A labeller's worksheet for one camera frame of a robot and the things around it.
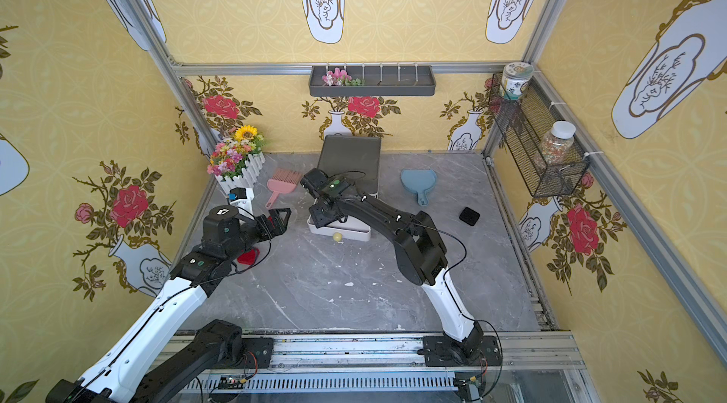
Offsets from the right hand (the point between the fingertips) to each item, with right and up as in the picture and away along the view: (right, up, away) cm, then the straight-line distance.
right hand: (336, 206), depth 93 cm
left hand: (-17, 0, -15) cm, 23 cm away
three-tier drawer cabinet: (+7, +20, +28) cm, 35 cm away
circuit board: (-25, -44, -20) cm, 54 cm away
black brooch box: (+46, -4, +7) cm, 47 cm away
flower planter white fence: (-35, +16, +5) cm, 39 cm away
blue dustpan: (+31, +8, +20) cm, 38 cm away
